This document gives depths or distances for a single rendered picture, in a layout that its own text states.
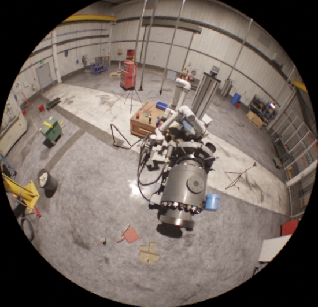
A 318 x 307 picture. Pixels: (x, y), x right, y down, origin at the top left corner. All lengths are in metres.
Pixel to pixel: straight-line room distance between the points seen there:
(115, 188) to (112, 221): 0.62
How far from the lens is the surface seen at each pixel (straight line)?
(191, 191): 1.23
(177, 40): 9.83
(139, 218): 1.97
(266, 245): 4.37
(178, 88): 1.91
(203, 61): 9.41
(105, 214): 2.06
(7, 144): 6.02
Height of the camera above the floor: 1.97
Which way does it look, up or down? 52 degrees down
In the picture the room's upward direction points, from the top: 17 degrees clockwise
